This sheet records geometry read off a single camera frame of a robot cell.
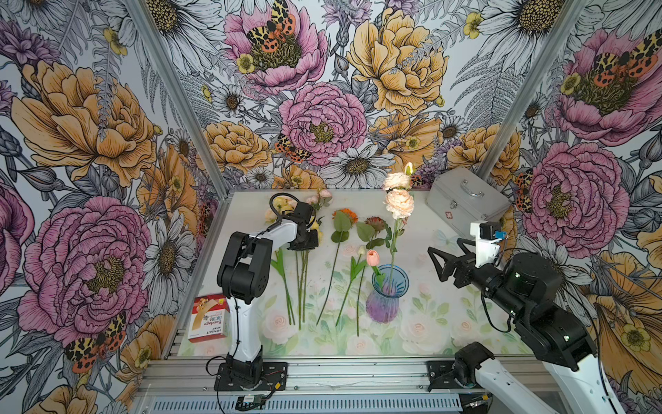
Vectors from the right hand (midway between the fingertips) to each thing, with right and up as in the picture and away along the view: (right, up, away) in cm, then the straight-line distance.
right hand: (440, 251), depth 63 cm
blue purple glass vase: (-10, -21, +23) cm, 33 cm away
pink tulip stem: (-16, -2, +1) cm, 16 cm away
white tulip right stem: (-19, -10, +32) cm, 38 cm away
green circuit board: (-49, -43, +9) cm, 65 cm away
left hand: (-36, -5, +38) cm, 52 cm away
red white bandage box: (-65, -23, +18) cm, 71 cm away
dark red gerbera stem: (-10, +6, +40) cm, 42 cm away
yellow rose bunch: (-48, +12, +44) cm, 66 cm away
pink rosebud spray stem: (-31, +16, +49) cm, 60 cm away
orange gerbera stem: (-23, +7, +42) cm, 48 cm away
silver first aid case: (+22, +15, +37) cm, 46 cm away
